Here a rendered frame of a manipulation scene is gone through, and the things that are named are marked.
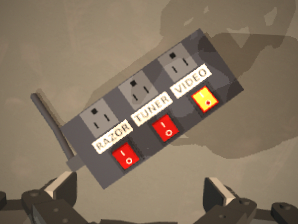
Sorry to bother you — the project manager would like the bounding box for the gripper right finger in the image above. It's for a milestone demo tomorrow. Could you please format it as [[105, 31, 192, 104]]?
[[193, 177, 298, 224]]

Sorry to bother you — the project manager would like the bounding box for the grey power strip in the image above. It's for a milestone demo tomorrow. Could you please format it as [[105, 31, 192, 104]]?
[[30, 28, 244, 190]]

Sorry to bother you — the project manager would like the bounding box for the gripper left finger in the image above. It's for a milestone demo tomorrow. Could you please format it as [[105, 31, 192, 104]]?
[[0, 171, 97, 224]]

